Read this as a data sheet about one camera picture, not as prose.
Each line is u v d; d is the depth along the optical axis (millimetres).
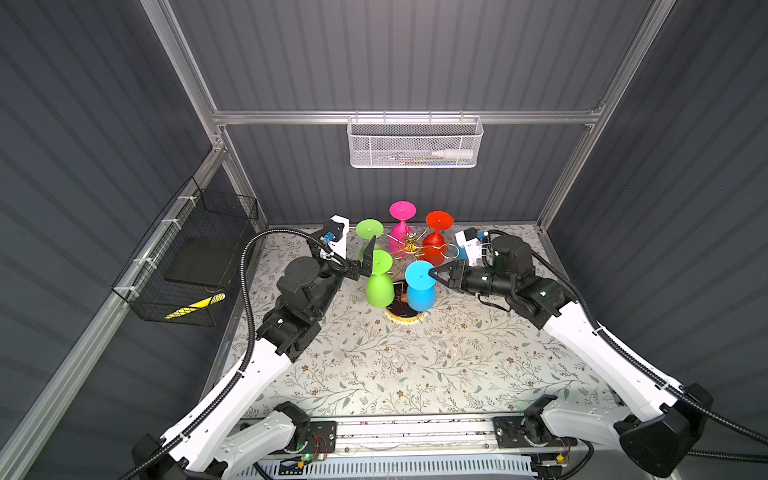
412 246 769
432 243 866
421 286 683
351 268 568
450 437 757
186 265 721
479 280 597
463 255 632
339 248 526
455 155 867
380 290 769
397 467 771
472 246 646
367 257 581
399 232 850
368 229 790
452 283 610
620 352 430
